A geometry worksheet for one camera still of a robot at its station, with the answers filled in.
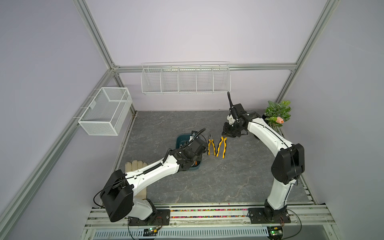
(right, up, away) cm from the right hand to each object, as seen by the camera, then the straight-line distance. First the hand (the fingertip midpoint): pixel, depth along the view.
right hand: (223, 132), depth 89 cm
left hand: (-17, -9, -7) cm, 20 cm away
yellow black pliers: (-6, -6, +13) cm, 15 cm away
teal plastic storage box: (-25, -5, +4) cm, 26 cm away
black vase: (+25, +10, +1) cm, 27 cm away
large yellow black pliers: (+1, -4, -2) cm, 5 cm away
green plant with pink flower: (+30, +11, -4) cm, 32 cm away
